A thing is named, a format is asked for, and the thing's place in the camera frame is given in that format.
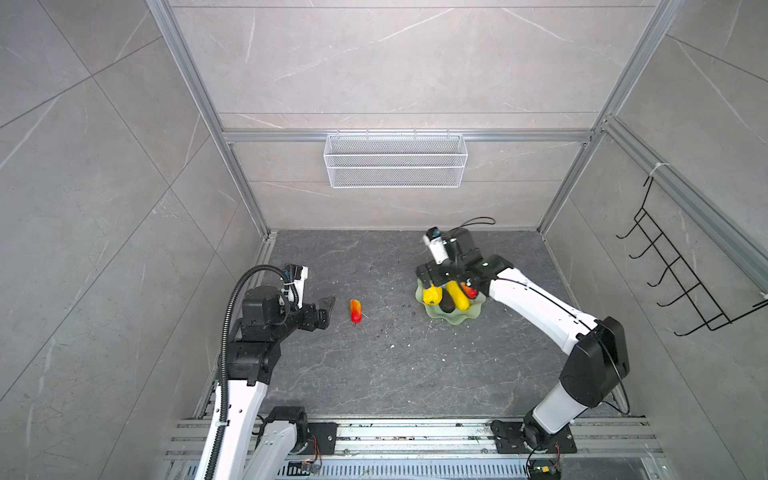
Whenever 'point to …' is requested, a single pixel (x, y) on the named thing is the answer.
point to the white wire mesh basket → (395, 161)
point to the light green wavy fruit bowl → (455, 317)
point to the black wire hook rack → (703, 306)
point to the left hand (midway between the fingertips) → (313, 289)
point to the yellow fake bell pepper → (432, 295)
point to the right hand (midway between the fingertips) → (432, 262)
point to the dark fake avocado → (447, 303)
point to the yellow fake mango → (462, 301)
